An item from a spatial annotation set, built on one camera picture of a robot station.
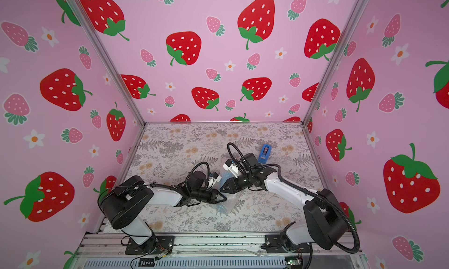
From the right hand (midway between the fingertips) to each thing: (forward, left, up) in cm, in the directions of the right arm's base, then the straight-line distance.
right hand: (222, 192), depth 77 cm
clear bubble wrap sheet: (-1, -6, -10) cm, 12 cm away
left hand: (0, -2, -9) cm, 9 cm away
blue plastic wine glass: (+8, +1, -3) cm, 8 cm away
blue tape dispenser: (+28, -22, -9) cm, 37 cm away
